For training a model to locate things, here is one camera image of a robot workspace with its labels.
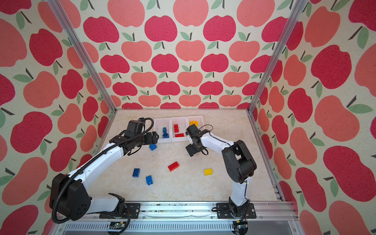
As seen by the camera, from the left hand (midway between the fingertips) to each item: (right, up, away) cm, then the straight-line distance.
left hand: (155, 137), depth 85 cm
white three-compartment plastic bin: (+9, +4, +19) cm, 22 cm away
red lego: (+11, +5, +22) cm, 25 cm away
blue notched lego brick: (-3, -24, -2) cm, 24 cm away
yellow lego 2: (+25, +9, +23) cm, 35 cm away
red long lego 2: (+13, 0, +18) cm, 22 cm away
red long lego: (+10, -18, +3) cm, 21 cm away
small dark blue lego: (+3, 0, +16) cm, 16 cm away
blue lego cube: (-5, -8, +14) cm, 16 cm away
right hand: (+26, -8, +10) cm, 29 cm away
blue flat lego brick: (-12, -21, +1) cm, 24 cm away
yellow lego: (+31, -21, +1) cm, 38 cm away
